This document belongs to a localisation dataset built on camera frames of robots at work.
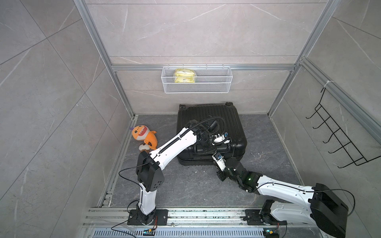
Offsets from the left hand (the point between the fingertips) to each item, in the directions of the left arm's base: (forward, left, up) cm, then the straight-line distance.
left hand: (214, 145), depth 79 cm
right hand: (-7, -1, -10) cm, 12 cm away
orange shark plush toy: (+18, +46, -11) cm, 51 cm away
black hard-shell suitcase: (+14, -11, +3) cm, 18 cm away
